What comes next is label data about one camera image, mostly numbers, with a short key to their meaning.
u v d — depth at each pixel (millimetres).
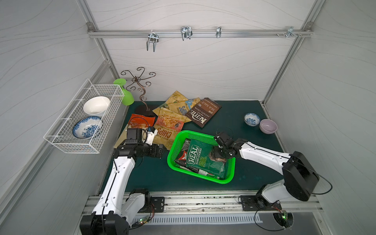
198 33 800
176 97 1193
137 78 912
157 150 679
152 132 702
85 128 648
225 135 685
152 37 782
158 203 734
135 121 1083
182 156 883
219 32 784
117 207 401
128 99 947
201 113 1109
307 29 777
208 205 750
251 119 1076
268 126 1032
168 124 1054
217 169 819
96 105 718
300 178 431
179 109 1146
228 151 642
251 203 733
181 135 906
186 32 760
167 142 957
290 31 765
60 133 572
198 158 853
